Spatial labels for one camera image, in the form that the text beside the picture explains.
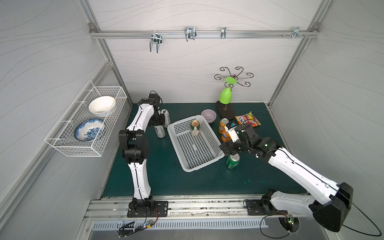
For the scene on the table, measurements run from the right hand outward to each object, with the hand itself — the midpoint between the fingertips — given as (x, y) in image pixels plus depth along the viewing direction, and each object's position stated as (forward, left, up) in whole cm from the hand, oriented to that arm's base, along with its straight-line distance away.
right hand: (228, 141), depth 77 cm
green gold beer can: (+14, +18, -8) cm, 25 cm away
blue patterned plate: (-6, +64, +15) cm, 66 cm away
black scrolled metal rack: (+42, -15, +12) cm, 46 cm away
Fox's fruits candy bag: (+30, -20, -16) cm, 39 cm away
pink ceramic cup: (+32, +8, -16) cm, 37 cm away
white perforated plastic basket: (+2, +19, -19) cm, 26 cm away
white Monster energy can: (+12, +41, -10) cm, 43 cm away
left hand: (+15, +42, -7) cm, 45 cm away
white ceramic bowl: (+9, +66, +15) cm, 68 cm away
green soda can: (-6, -3, -10) cm, 12 cm away
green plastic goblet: (+34, -1, +3) cm, 34 cm away
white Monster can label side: (+21, +38, -8) cm, 44 cm away
